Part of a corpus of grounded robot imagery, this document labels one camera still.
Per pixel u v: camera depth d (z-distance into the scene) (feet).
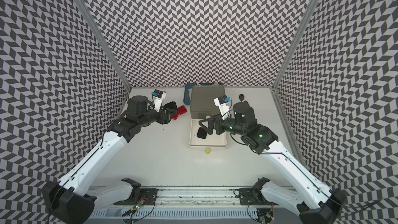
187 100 3.70
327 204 1.21
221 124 1.88
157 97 2.11
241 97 3.66
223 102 1.90
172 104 2.43
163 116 2.14
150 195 2.42
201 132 2.79
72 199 1.20
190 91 3.77
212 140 2.80
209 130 1.87
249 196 2.45
